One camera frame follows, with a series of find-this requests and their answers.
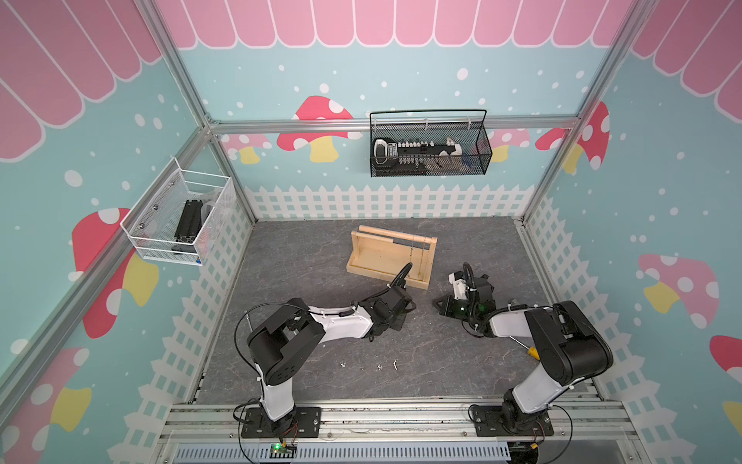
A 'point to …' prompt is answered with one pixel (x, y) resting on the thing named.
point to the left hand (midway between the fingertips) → (394, 314)
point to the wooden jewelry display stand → (382, 254)
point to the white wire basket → (180, 214)
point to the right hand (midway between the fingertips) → (432, 301)
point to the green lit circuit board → (281, 450)
